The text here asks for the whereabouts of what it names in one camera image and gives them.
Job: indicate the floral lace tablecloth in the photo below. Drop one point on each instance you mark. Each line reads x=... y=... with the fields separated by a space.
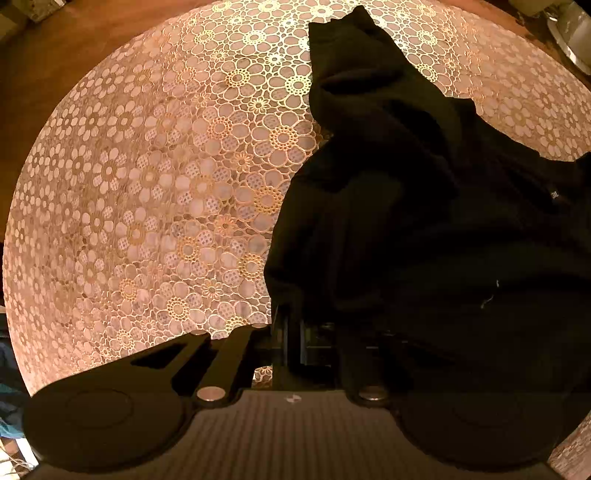
x=138 y=184

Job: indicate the teal garment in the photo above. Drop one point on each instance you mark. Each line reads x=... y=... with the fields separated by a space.
x=11 y=410

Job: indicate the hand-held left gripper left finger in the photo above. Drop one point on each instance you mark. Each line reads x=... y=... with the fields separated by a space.
x=284 y=337

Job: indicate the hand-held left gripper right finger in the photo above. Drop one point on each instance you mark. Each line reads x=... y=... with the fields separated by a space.
x=314 y=344

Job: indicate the black shirt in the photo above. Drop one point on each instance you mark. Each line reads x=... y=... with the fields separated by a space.
x=415 y=207

